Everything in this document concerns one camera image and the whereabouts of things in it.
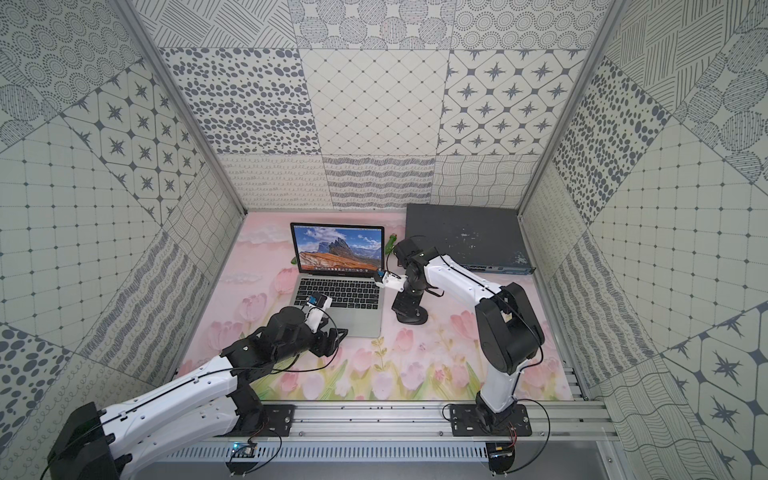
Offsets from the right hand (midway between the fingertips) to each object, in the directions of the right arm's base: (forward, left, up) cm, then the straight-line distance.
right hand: (411, 299), depth 89 cm
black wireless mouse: (-4, -3, -3) cm, 6 cm away
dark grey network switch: (+26, -28, -2) cm, 38 cm away
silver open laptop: (+13, +23, +1) cm, 26 cm away
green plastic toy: (+5, +6, +21) cm, 23 cm away
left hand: (-9, +21, +5) cm, 24 cm away
